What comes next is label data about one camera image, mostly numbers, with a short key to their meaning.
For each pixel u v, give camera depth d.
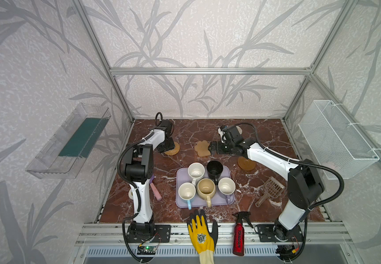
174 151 1.02
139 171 0.56
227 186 0.86
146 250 0.72
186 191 0.85
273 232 0.73
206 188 0.87
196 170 0.91
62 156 0.63
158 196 0.84
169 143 0.89
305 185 0.46
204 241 0.71
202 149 1.05
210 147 0.86
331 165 0.72
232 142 0.68
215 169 0.92
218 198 0.83
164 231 0.75
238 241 0.68
